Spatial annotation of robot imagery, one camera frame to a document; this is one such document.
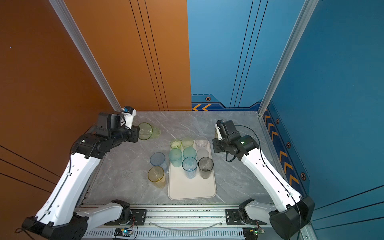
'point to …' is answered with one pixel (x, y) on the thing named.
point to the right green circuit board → (251, 233)
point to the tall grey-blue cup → (189, 165)
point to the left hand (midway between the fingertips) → (139, 127)
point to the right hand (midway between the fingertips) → (214, 143)
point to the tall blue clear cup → (158, 159)
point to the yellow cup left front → (156, 174)
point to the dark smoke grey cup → (205, 165)
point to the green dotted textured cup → (187, 141)
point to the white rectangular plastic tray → (181, 188)
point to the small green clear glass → (175, 143)
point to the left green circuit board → (123, 232)
